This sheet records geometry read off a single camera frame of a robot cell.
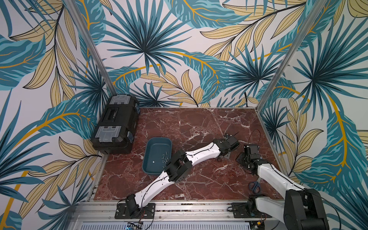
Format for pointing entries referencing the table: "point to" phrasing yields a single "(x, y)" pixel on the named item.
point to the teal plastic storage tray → (156, 153)
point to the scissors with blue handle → (255, 186)
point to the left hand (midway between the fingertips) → (223, 153)
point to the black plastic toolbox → (115, 132)
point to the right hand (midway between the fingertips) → (240, 157)
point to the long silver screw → (163, 155)
